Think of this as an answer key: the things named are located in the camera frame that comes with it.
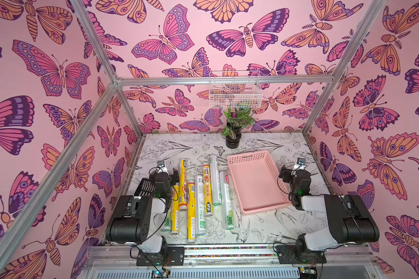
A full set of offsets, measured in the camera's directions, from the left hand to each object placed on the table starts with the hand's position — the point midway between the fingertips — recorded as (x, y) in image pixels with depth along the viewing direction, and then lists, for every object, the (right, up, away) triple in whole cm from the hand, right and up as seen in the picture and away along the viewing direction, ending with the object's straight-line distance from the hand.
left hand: (166, 168), depth 94 cm
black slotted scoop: (-11, -11, +1) cm, 16 cm away
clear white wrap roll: (+27, -10, -4) cm, 29 cm away
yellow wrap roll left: (+8, -22, -13) cm, 26 cm away
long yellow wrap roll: (+9, -8, -2) cm, 13 cm away
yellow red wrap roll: (+23, -14, -5) cm, 27 cm away
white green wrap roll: (+19, -17, -10) cm, 27 cm away
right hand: (+66, +1, -2) cm, 66 cm away
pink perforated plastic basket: (+51, -11, +6) cm, 53 cm away
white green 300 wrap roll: (+32, -19, -12) cm, 40 cm away
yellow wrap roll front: (+15, -20, -11) cm, 27 cm away
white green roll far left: (+5, -24, -14) cm, 28 cm away
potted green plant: (+39, +27, 0) cm, 48 cm away
